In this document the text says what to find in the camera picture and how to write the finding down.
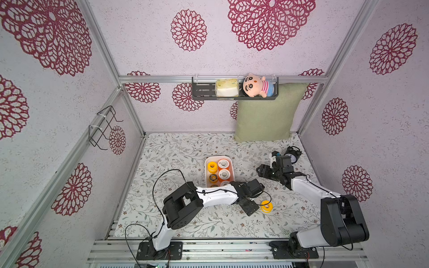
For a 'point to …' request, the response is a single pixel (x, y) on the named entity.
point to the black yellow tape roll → (213, 178)
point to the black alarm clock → (294, 152)
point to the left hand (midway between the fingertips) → (247, 204)
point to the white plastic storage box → (219, 170)
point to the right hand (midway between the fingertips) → (261, 168)
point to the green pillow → (269, 120)
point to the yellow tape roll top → (212, 167)
